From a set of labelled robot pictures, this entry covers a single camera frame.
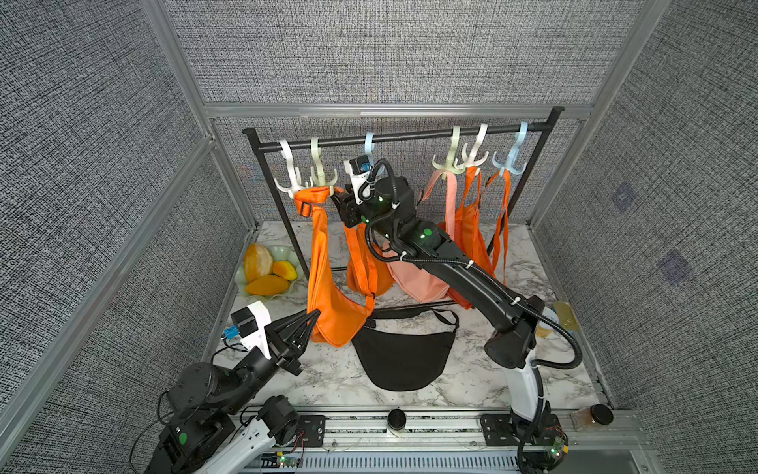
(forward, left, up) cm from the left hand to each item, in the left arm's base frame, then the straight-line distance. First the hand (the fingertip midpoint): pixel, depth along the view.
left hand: (322, 311), depth 51 cm
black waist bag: (+4, -17, -38) cm, 42 cm away
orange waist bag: (+19, -8, -16) cm, 27 cm away
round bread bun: (+36, +28, -32) cm, 55 cm away
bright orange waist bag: (+26, -45, -16) cm, 54 cm away
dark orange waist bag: (+32, -38, -17) cm, 52 cm away
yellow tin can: (+10, -59, -35) cm, 69 cm away
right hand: (+29, -2, +5) cm, 30 cm away
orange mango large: (+29, +25, -35) cm, 51 cm away
